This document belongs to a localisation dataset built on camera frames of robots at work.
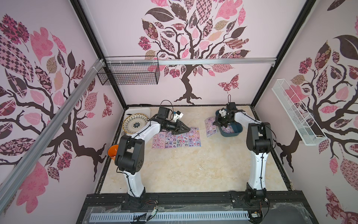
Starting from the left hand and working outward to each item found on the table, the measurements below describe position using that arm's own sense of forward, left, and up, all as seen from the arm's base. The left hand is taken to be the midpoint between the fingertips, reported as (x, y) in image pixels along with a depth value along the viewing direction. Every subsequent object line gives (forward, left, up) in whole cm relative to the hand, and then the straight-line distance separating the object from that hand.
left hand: (187, 132), depth 83 cm
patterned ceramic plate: (+20, +42, -15) cm, 49 cm away
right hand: (+16, -20, -12) cm, 28 cm away
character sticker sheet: (+12, -18, -14) cm, 26 cm away
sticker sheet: (+4, -5, -16) cm, 17 cm away
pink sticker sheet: (+4, +21, -16) cm, 26 cm away
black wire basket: (+79, +63, -10) cm, 102 cm away
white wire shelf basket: (-7, -64, +9) cm, 65 cm away
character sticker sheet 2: (+3, +12, -16) cm, 20 cm away
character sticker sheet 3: (+3, +3, -16) cm, 17 cm away
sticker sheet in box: (+13, -33, -16) cm, 38 cm away
